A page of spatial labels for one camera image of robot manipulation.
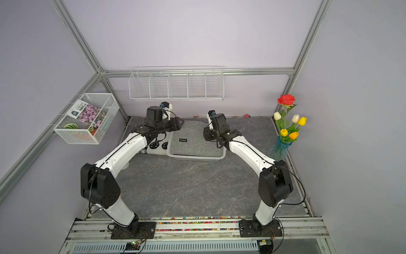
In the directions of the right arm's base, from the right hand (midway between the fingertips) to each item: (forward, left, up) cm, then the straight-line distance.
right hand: (207, 129), depth 87 cm
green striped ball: (-9, +62, +13) cm, 64 cm away
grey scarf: (0, +11, -9) cm, 14 cm away
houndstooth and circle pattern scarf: (0, +31, -16) cm, 35 cm away
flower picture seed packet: (-1, +57, +14) cm, 59 cm away
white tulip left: (+3, -37, +7) cm, 38 cm away
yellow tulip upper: (-3, -47, +9) cm, 48 cm away
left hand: (+2, +14, +4) cm, 15 cm away
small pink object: (+32, -31, -22) cm, 50 cm away
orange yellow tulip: (-12, -40, +10) cm, 43 cm away
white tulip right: (-1, -45, +9) cm, 46 cm away
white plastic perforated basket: (-10, +9, -13) cm, 19 cm away
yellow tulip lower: (-10, -36, +9) cm, 39 cm away
